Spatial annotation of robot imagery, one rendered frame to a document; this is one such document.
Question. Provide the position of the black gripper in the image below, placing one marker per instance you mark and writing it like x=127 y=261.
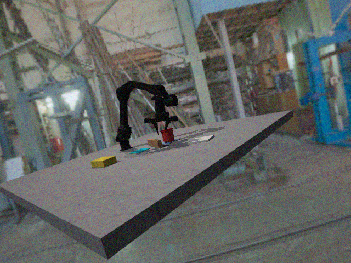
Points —
x=154 y=121

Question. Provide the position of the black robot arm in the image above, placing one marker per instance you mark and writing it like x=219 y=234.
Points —
x=123 y=93

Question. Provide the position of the yellow flat block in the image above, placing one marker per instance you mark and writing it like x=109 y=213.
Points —
x=104 y=161

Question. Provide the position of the pale grey flat square tile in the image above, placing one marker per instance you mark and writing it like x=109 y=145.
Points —
x=201 y=139

